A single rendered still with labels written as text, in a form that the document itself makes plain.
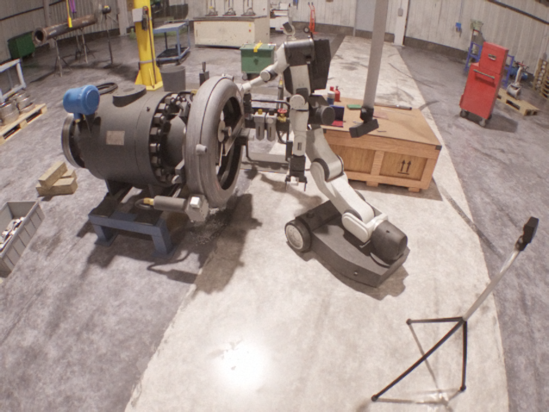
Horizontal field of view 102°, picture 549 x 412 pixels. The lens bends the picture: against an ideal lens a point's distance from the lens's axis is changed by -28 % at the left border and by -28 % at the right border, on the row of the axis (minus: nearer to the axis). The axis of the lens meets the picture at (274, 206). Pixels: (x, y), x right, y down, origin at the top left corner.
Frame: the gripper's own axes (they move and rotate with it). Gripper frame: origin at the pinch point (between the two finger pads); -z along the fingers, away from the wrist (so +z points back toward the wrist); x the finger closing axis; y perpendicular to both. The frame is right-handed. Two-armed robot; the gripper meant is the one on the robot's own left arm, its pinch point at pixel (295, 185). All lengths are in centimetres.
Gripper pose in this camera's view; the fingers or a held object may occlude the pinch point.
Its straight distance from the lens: 178.6
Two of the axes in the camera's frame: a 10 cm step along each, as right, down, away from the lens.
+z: 0.6, -8.9, -4.6
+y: -0.6, 4.6, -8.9
